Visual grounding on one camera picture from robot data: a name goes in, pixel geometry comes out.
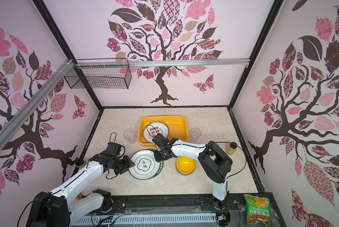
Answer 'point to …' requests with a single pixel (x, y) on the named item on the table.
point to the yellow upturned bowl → (185, 165)
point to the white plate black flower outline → (143, 165)
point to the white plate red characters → (152, 129)
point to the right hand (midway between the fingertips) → (156, 157)
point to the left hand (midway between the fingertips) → (133, 167)
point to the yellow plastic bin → (177, 125)
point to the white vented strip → (178, 219)
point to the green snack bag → (258, 209)
